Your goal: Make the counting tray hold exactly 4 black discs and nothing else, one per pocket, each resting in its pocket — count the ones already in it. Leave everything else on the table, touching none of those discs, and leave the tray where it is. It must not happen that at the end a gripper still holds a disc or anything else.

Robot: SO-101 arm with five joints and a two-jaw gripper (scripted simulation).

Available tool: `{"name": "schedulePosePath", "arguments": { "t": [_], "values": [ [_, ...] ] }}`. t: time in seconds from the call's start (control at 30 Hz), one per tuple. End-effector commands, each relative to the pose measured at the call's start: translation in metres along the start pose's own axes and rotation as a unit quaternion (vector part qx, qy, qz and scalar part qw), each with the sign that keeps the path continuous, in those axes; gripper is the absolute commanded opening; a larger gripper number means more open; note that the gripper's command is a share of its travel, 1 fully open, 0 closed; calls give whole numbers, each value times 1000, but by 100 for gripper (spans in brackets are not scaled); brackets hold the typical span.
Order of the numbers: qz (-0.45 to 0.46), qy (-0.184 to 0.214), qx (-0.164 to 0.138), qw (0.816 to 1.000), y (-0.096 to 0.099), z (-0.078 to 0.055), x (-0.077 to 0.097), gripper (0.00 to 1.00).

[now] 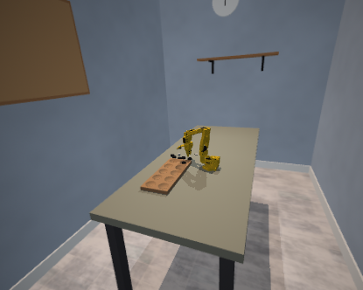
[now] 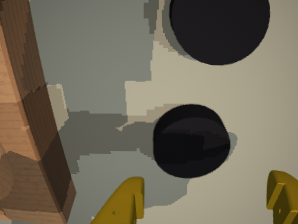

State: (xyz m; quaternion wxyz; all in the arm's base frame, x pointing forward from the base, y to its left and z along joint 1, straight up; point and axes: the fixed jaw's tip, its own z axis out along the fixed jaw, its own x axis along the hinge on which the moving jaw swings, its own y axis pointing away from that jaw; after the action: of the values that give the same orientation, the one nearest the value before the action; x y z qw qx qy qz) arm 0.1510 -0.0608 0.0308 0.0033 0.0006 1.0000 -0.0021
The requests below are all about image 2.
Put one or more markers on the tan wooden tray with round pockets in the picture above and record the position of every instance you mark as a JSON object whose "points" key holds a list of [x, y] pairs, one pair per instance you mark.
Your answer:
{"points": [[35, 182]]}

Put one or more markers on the black disc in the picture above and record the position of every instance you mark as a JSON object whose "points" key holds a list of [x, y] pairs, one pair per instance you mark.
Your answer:
{"points": [[219, 32], [190, 141]]}

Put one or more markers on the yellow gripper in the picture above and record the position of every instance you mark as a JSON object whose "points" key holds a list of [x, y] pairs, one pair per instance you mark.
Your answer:
{"points": [[126, 204]]}

